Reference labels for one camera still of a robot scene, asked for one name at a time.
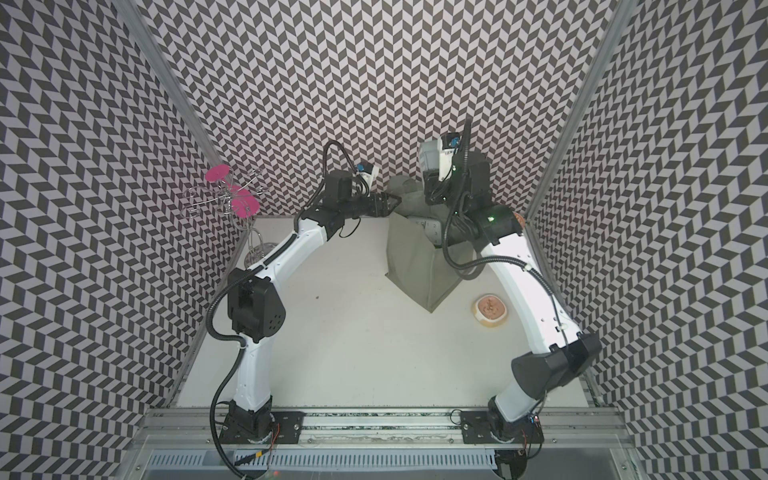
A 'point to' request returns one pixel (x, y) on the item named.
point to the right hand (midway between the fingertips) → (437, 176)
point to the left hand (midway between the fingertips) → (395, 200)
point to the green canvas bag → (414, 263)
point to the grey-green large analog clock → (433, 228)
